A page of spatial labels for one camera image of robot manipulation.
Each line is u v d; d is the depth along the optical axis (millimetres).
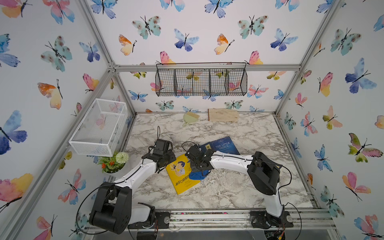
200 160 657
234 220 754
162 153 681
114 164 775
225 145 1012
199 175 839
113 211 411
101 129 878
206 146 987
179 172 886
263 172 506
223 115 1183
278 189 536
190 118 1183
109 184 441
